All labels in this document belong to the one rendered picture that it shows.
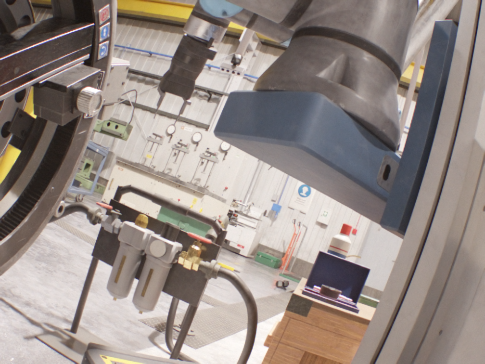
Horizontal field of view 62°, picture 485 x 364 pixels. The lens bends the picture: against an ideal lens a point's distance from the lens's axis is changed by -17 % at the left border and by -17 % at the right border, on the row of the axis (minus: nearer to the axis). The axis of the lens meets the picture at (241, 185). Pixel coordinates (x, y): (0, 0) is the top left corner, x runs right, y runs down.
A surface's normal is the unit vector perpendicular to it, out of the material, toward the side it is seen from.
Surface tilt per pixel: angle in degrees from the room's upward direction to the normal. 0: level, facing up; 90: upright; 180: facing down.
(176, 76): 110
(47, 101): 128
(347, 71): 90
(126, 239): 90
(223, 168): 90
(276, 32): 153
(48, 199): 90
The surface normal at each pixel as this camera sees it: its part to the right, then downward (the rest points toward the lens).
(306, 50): -0.43, -0.59
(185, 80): 0.32, 0.43
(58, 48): 0.92, 0.35
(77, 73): 0.19, -0.82
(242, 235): -0.25, -0.18
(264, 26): -0.23, 0.83
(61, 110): -0.35, 0.46
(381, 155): 0.58, 0.16
